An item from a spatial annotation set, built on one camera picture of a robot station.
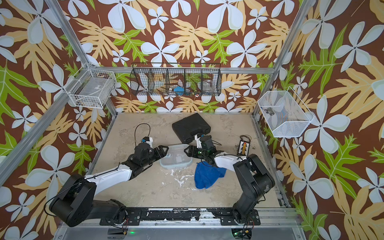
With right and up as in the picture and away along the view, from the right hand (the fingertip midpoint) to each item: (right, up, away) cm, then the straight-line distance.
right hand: (186, 150), depth 91 cm
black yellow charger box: (+40, +2, +10) cm, 41 cm away
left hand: (-12, +2, -3) cm, 13 cm away
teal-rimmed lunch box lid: (-7, -5, +4) cm, 10 cm away
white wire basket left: (-54, +36, -6) cm, 65 cm away
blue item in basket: (-5, +38, +3) cm, 38 cm away
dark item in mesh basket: (+49, +24, -5) cm, 55 cm away
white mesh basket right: (+56, +22, -8) cm, 61 cm away
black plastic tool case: (-1, +14, +12) cm, 18 cm away
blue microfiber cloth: (+12, -14, -5) cm, 19 cm away
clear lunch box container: (-7, -6, +5) cm, 10 cm away
